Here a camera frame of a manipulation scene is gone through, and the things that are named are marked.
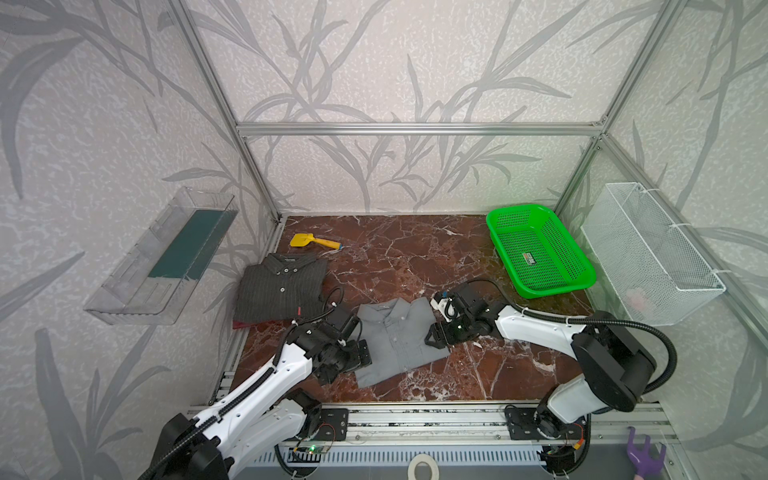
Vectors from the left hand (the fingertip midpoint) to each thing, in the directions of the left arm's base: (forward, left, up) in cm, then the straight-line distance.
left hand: (363, 358), depth 79 cm
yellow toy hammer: (+45, +29, -7) cm, 54 cm away
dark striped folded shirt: (+21, +27, -1) cm, 34 cm away
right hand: (+9, -20, -3) cm, 22 cm away
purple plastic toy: (-21, -66, -3) cm, 69 cm away
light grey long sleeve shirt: (+7, -8, -2) cm, 11 cm away
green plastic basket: (+41, -60, -6) cm, 72 cm away
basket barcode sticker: (+38, -56, -6) cm, 68 cm away
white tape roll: (-21, -15, -5) cm, 26 cm away
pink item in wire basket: (+11, -69, +15) cm, 72 cm away
